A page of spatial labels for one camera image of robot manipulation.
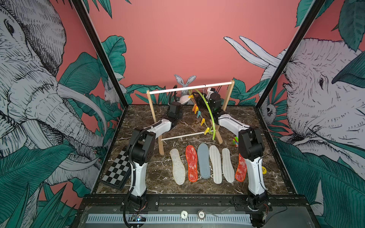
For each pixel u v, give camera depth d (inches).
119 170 32.3
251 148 22.6
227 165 34.7
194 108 34.2
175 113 30.7
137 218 27.6
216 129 40.2
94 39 31.5
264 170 33.9
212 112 27.6
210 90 34.7
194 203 29.9
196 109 33.6
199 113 32.3
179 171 33.1
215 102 29.2
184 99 36.4
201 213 26.0
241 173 32.9
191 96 35.7
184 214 28.1
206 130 29.4
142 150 21.1
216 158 35.6
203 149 37.7
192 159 35.5
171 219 27.6
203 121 31.0
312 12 27.8
